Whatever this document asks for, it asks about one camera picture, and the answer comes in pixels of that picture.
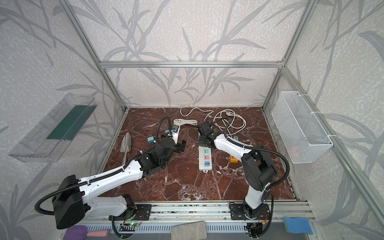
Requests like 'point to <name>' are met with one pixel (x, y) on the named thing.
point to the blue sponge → (298, 225)
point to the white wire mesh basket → (300, 134)
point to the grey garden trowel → (126, 146)
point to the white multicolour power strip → (205, 156)
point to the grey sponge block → (194, 230)
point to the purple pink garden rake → (136, 152)
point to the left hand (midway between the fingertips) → (181, 130)
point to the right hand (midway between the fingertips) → (204, 136)
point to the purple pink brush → (80, 232)
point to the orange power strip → (233, 159)
